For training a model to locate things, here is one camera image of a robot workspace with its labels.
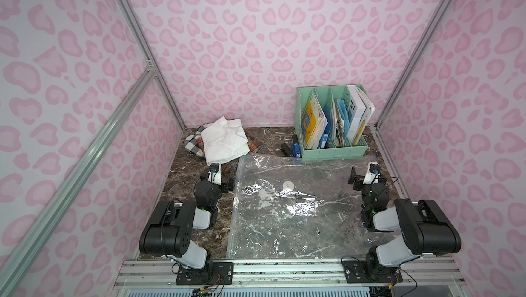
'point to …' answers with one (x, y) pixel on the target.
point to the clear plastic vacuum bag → (285, 207)
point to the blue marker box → (296, 150)
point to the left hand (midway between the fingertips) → (221, 167)
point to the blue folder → (329, 129)
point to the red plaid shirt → (253, 145)
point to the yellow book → (314, 122)
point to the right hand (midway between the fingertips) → (365, 167)
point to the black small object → (285, 150)
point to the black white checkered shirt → (191, 144)
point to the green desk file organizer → (337, 145)
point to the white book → (361, 109)
